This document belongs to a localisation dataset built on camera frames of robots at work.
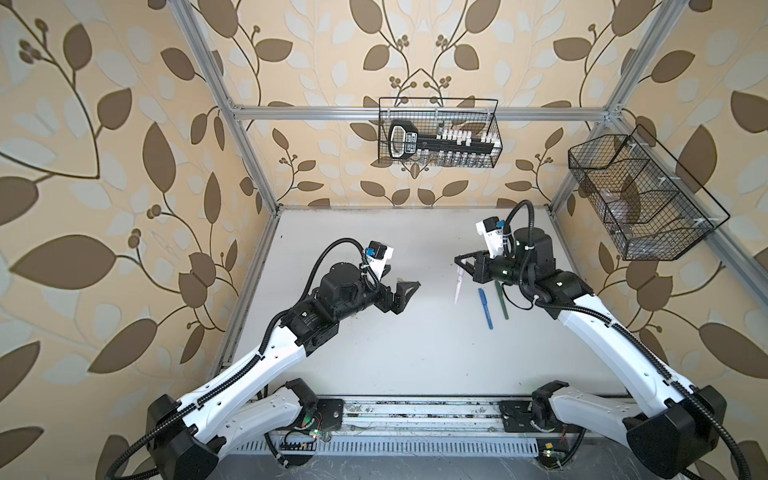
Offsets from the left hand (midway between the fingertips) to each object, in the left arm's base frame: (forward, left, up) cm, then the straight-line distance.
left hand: (406, 274), depth 68 cm
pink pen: (+3, -13, -3) cm, 14 cm away
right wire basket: (+18, -60, +6) cm, 63 cm away
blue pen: (+6, -26, -28) cm, 39 cm away
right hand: (+5, -13, -2) cm, 14 cm away
